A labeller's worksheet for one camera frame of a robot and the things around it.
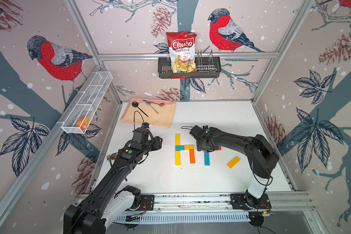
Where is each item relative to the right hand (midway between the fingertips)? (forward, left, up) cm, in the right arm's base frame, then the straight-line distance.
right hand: (205, 146), depth 91 cm
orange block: (-6, +8, -3) cm, 11 cm away
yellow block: (+6, +18, -3) cm, 19 cm away
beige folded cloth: (+29, +35, -3) cm, 46 cm away
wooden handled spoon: (+38, +34, -1) cm, 51 cm away
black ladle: (+37, +55, -1) cm, 66 cm away
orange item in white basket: (-7, +60, +32) cm, 68 cm away
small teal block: (-1, +16, -2) cm, 16 cm away
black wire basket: (+41, +1, +30) cm, 51 cm away
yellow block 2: (-7, +17, -3) cm, 19 cm away
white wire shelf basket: (+10, +68, +29) cm, 74 cm away
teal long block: (-7, -1, -2) cm, 8 cm away
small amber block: (0, +11, -2) cm, 11 cm away
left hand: (-3, +27, +14) cm, 30 cm away
